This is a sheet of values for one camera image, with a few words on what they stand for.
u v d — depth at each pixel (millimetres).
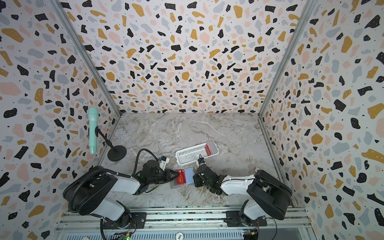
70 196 434
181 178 873
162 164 837
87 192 449
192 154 985
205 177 675
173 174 864
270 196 440
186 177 881
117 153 969
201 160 797
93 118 747
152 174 725
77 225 730
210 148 951
